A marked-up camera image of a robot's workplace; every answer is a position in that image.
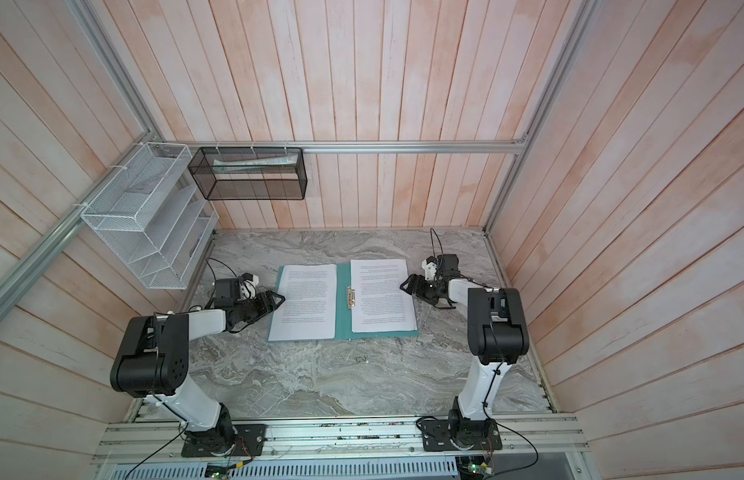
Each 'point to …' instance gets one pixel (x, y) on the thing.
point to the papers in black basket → (241, 165)
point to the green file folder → (343, 317)
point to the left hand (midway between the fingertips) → (279, 305)
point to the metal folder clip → (350, 297)
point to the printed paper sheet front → (309, 310)
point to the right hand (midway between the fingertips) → (409, 288)
